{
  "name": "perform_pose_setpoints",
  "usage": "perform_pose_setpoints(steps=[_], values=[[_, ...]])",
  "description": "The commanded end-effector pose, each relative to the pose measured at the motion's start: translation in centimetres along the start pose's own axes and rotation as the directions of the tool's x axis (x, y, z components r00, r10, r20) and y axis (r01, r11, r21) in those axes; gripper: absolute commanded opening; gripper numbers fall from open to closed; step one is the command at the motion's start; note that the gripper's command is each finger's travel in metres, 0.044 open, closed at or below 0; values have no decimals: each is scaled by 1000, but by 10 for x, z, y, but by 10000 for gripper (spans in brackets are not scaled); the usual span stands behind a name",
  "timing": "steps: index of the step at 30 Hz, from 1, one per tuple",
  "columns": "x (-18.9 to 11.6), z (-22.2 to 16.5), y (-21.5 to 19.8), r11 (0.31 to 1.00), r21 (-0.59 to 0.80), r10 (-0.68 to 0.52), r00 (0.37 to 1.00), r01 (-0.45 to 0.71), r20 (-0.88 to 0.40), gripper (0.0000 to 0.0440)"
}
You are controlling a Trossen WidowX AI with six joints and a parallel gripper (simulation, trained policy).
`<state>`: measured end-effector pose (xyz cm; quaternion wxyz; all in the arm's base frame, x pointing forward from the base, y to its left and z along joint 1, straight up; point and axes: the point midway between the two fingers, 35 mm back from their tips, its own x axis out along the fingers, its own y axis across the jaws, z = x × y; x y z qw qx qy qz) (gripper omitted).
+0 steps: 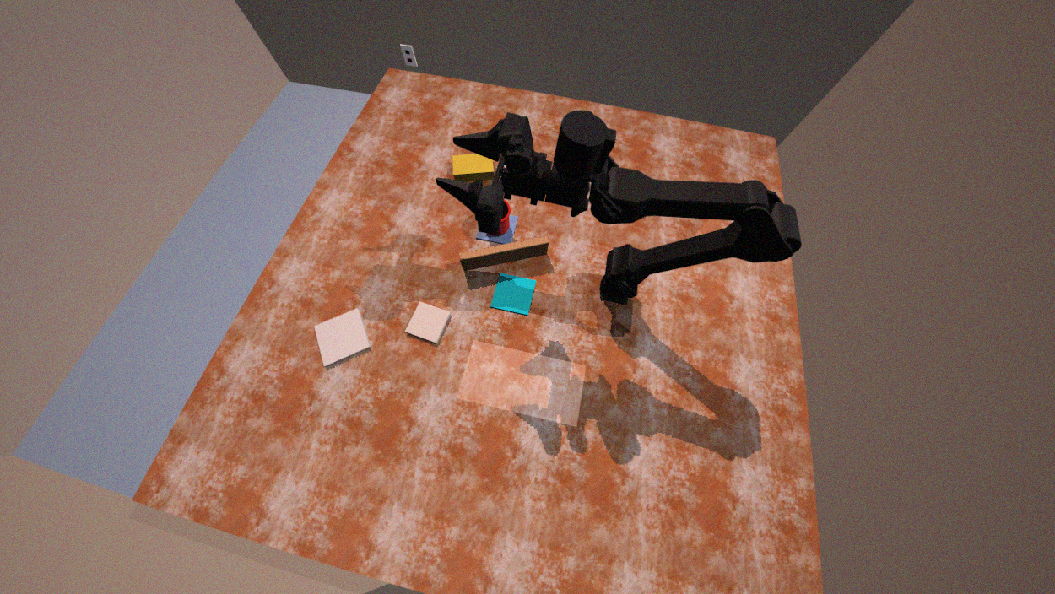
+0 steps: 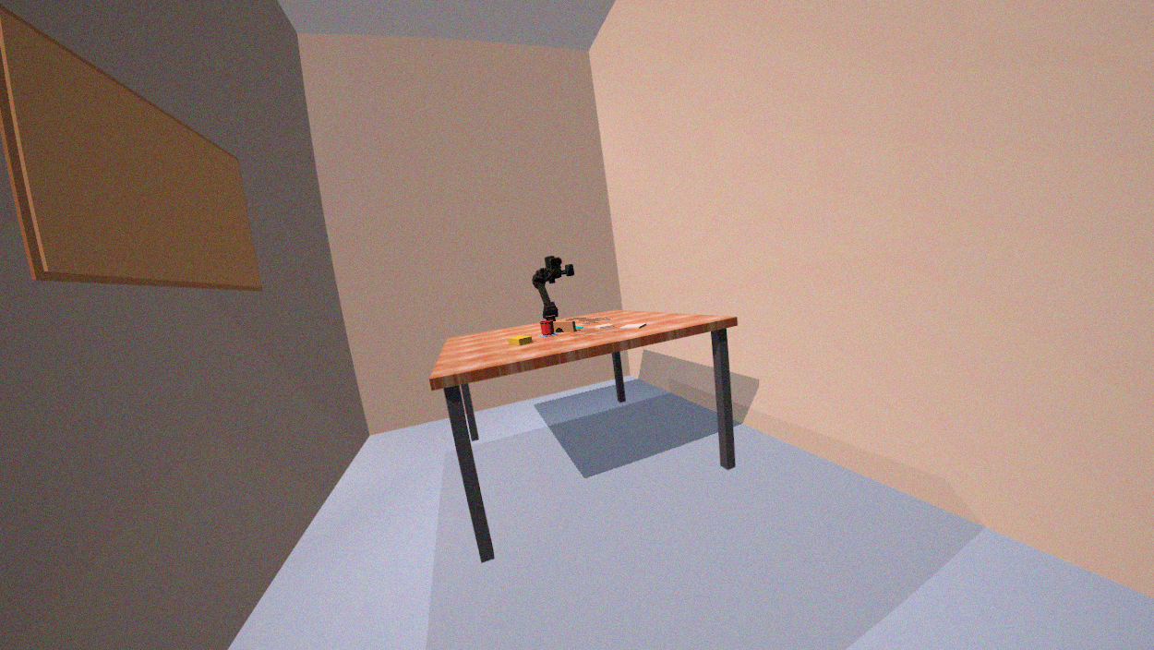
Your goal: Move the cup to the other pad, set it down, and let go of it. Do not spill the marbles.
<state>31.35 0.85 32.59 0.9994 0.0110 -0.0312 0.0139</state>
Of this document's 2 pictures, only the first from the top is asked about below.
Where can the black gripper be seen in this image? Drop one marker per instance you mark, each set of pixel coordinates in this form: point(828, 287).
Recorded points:
point(487, 202)

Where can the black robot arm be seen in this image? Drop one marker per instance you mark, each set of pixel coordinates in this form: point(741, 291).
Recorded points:
point(764, 229)

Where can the tan and brown long bar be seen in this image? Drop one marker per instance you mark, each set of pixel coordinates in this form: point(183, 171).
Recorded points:
point(510, 252)

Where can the yellow rectangular block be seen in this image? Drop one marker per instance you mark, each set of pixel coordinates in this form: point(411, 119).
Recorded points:
point(472, 167)

